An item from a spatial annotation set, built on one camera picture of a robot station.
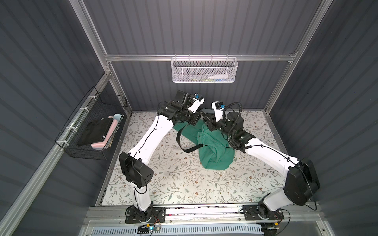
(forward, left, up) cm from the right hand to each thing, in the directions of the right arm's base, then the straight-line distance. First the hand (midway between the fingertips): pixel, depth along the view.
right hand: (205, 115), depth 77 cm
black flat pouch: (-12, +53, +2) cm, 54 cm away
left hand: (-1, +2, 0) cm, 2 cm away
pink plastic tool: (-20, +47, +1) cm, 51 cm away
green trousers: (-12, -6, -20) cm, 24 cm away
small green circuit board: (-47, +29, -31) cm, 63 cm away
